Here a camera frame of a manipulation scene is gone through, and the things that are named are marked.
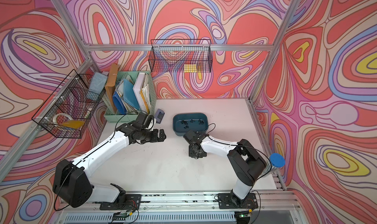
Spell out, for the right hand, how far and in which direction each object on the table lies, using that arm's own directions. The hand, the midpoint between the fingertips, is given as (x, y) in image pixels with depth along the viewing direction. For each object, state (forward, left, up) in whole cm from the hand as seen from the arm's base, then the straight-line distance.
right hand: (196, 157), depth 89 cm
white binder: (+35, +33, +26) cm, 54 cm away
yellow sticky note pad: (+44, +2, +34) cm, 56 cm away
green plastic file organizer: (+33, +45, +7) cm, 56 cm away
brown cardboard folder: (+34, +51, +29) cm, 68 cm away
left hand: (+7, +20, +14) cm, 25 cm away
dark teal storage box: (+26, +9, +1) cm, 27 cm away
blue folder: (+34, +42, +22) cm, 58 cm away
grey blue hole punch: (+30, +25, +6) cm, 39 cm away
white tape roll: (+7, +65, +35) cm, 74 cm away
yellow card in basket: (+5, +58, +32) cm, 66 cm away
